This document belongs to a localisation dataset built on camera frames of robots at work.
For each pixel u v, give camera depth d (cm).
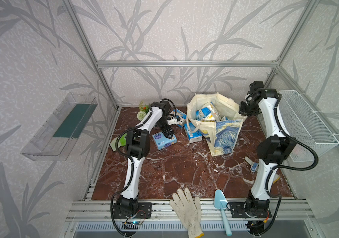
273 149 54
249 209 67
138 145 61
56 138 65
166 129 89
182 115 104
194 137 96
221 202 76
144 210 73
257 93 64
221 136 85
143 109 97
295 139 50
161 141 94
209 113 88
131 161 62
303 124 64
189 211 72
